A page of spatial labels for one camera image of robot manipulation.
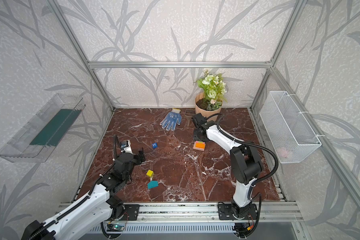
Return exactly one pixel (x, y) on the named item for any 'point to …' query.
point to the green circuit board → (115, 227)
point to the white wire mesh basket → (293, 139)
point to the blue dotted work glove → (170, 120)
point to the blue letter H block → (154, 145)
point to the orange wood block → (199, 145)
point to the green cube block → (201, 142)
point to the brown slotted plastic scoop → (189, 113)
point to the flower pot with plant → (209, 102)
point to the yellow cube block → (150, 173)
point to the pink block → (194, 147)
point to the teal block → (152, 184)
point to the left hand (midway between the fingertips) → (138, 145)
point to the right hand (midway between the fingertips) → (198, 132)
